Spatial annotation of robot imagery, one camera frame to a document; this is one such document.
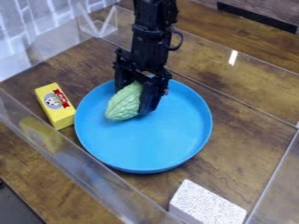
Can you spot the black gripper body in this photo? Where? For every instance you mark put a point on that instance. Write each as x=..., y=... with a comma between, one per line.
x=149, y=52

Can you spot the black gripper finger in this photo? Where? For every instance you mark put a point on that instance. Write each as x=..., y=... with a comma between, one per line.
x=123, y=75
x=155, y=88

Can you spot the green bitter gourd toy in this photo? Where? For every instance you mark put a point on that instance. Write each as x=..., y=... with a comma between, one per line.
x=123, y=105

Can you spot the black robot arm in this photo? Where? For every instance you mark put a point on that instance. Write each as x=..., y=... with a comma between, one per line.
x=157, y=15

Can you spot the blue round tray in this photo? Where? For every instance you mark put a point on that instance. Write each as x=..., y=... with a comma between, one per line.
x=151, y=143

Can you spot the yellow box with cow label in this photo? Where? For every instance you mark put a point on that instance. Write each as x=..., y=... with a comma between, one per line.
x=56, y=105

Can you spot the white speckled foam block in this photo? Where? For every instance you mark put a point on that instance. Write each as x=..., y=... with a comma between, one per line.
x=198, y=206

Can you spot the clear acrylic front wall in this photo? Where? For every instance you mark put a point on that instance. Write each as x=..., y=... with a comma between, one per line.
x=104, y=186

